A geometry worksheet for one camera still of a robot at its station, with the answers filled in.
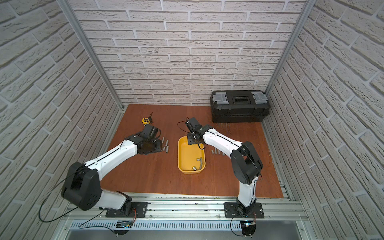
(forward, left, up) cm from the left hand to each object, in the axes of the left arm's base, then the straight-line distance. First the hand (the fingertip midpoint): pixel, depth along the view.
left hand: (161, 144), depth 88 cm
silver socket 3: (0, -36, -8) cm, 37 cm away
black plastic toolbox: (+26, -51, +8) cm, 58 cm away
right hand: (+5, -20, 0) cm, 21 cm away
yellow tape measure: (+24, +16, -7) cm, 30 cm away
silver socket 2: (0, -34, -8) cm, 35 cm away
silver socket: (+6, -2, -8) cm, 10 cm away
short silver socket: (0, -32, -8) cm, 33 cm away
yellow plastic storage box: (-6, -19, -6) cm, 21 cm away
